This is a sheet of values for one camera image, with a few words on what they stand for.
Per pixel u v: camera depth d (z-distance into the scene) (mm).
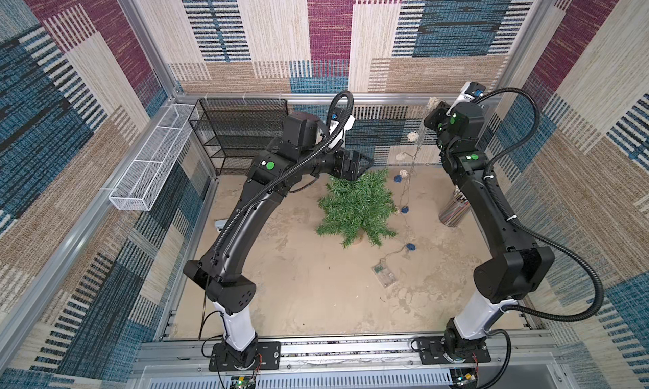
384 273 885
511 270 444
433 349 740
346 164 542
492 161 541
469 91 609
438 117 659
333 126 546
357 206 716
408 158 871
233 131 1078
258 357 727
